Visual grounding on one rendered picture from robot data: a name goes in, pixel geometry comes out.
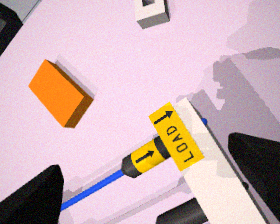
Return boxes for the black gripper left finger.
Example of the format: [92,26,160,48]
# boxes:
[0,164,64,224]

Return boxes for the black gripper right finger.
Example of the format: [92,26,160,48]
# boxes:
[228,132,280,222]

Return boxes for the orange rectangular block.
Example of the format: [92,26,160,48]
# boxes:
[28,59,93,129]

